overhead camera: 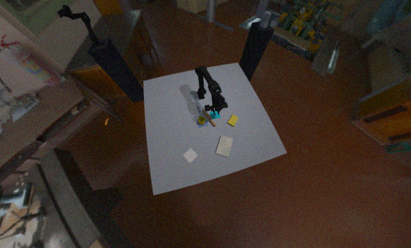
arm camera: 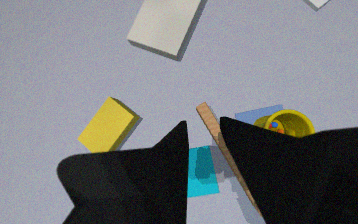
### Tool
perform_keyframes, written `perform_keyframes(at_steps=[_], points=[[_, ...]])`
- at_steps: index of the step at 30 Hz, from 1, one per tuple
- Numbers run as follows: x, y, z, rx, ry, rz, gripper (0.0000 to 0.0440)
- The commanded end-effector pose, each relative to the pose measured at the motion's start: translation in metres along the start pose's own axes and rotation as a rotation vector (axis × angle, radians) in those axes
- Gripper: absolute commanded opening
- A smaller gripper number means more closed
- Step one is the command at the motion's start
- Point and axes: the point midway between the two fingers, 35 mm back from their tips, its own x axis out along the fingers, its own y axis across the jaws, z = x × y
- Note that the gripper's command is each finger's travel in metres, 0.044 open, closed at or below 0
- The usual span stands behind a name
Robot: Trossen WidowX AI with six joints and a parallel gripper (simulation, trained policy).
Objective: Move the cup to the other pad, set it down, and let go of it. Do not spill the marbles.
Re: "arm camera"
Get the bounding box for yellow translucent cup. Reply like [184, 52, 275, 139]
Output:
[254, 109, 315, 138]

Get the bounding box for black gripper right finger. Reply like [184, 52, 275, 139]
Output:
[220, 116, 358, 224]

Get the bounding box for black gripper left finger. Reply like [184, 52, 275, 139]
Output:
[56, 120, 189, 224]

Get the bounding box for yellow rectangular block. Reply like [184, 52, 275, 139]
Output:
[78, 97, 140, 153]

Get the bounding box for beige rectangular block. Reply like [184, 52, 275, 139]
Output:
[126, 0, 205, 61]

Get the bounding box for wooden plank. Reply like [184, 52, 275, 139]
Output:
[196, 102, 262, 215]

